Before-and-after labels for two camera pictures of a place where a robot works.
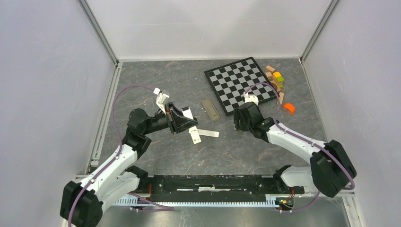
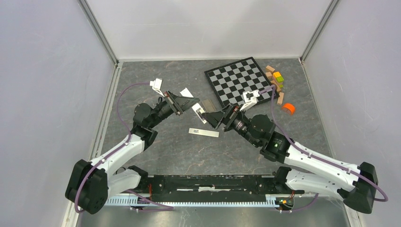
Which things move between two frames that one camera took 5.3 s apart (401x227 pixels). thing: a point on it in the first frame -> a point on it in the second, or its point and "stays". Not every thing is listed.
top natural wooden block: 269,69 stays
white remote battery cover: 207,133 stays
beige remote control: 212,112 stays
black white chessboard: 231,81 stays
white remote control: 193,131 -> 197,108
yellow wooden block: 276,74 stays
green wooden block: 280,79 stays
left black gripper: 174,127 -> 180,103
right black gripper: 237,116 -> 214,117
